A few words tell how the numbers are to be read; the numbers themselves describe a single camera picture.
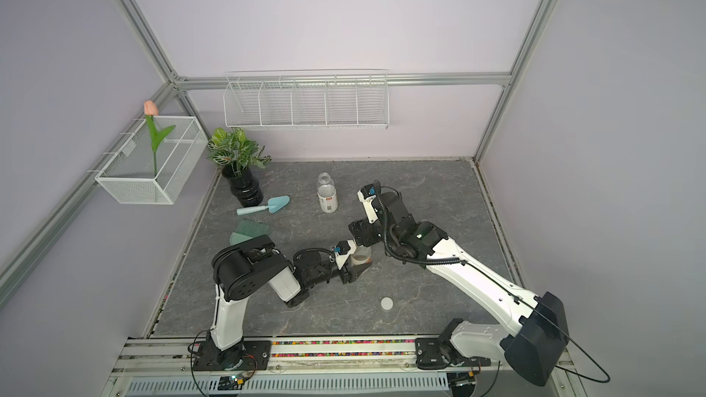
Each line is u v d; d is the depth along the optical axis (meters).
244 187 0.99
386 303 0.83
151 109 0.79
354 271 0.78
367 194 0.66
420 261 0.51
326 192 1.01
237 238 0.96
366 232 0.66
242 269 0.53
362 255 0.83
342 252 0.74
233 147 0.93
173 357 0.75
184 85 0.94
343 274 0.79
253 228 0.99
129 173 0.75
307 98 0.99
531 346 0.37
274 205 1.06
